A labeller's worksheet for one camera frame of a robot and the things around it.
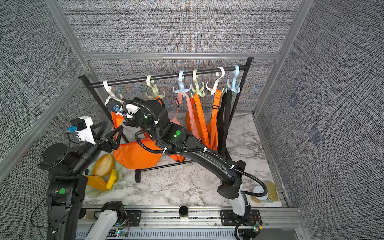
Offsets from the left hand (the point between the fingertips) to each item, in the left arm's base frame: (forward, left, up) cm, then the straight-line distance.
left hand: (116, 122), depth 56 cm
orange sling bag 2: (+10, -32, -11) cm, 35 cm away
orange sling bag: (+9, -39, -18) cm, 44 cm away
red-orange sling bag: (+4, -20, -39) cm, 44 cm away
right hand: (+5, -6, +10) cm, 12 cm away
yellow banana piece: (-6, +15, -39) cm, 42 cm away
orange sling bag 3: (0, +2, -26) cm, 26 cm away
